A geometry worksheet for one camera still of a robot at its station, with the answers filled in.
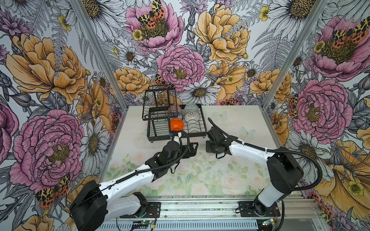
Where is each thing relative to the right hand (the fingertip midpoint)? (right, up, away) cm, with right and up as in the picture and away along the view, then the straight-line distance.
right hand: (209, 150), depth 90 cm
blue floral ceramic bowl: (-19, +21, -5) cm, 29 cm away
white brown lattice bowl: (-11, +21, +22) cm, 32 cm away
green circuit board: (-33, -31, -19) cm, 49 cm away
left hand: (-11, +3, -11) cm, 16 cm away
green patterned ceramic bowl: (-11, +28, +25) cm, 39 cm away
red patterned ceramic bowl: (-24, +28, +25) cm, 44 cm away
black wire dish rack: (-27, +20, -1) cm, 34 cm away
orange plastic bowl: (-22, +15, +14) cm, 30 cm away
